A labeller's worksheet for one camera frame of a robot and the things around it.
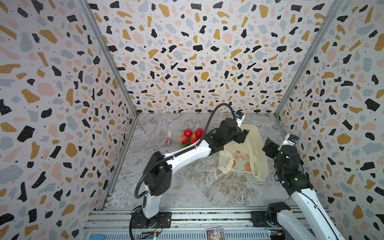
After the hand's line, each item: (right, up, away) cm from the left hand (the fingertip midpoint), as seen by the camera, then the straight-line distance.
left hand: (246, 127), depth 77 cm
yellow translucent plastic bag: (+7, -17, +13) cm, 23 cm away
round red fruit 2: (-32, -3, +23) cm, 39 cm away
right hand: (+14, -7, -1) cm, 16 cm away
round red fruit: (-24, -4, +21) cm, 32 cm away
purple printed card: (-16, -49, -8) cm, 52 cm away
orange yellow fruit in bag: (-35, -8, +18) cm, 40 cm away
